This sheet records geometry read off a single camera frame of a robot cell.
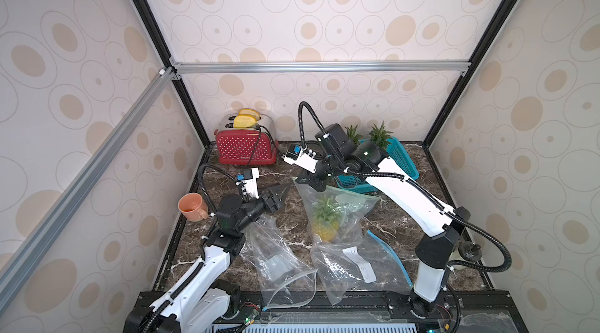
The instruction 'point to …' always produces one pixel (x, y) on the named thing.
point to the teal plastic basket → (398, 159)
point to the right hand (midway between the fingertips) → (295, 183)
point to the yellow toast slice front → (244, 121)
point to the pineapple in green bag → (326, 213)
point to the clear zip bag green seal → (355, 207)
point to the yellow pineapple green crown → (352, 135)
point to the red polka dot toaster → (252, 145)
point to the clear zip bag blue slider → (361, 265)
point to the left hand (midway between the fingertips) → (291, 187)
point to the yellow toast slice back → (247, 111)
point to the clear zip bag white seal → (286, 278)
